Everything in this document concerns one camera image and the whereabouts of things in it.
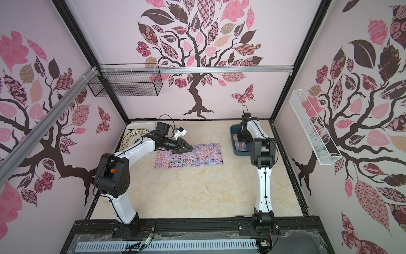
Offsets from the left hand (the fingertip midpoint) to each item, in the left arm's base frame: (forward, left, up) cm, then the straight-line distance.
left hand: (190, 151), depth 84 cm
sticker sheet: (+7, -6, -16) cm, 18 cm away
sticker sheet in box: (+13, -31, -14) cm, 37 cm away
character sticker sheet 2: (+4, +3, -15) cm, 16 cm away
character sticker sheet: (+3, +11, -16) cm, 20 cm away
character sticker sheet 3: (+8, -15, -15) cm, 23 cm away
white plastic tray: (+34, +35, -17) cm, 52 cm away
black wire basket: (+40, +39, +19) cm, 59 cm away
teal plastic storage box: (+26, -29, -11) cm, 40 cm away
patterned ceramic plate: (+22, +44, -15) cm, 51 cm away
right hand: (+17, -34, -15) cm, 41 cm away
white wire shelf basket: (-2, -59, +17) cm, 61 cm away
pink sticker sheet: (+4, +20, -15) cm, 26 cm away
